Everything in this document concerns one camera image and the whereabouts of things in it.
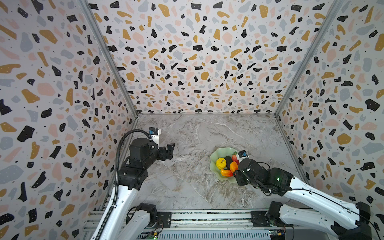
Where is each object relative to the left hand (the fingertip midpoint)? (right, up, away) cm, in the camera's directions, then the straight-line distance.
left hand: (165, 140), depth 71 cm
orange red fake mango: (+32, -21, +17) cm, 42 cm away
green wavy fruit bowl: (+28, -10, +24) cm, 38 cm away
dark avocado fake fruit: (+34, -14, +19) cm, 41 cm away
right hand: (+33, -16, +3) cm, 37 cm away
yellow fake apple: (+29, -15, +18) cm, 37 cm away
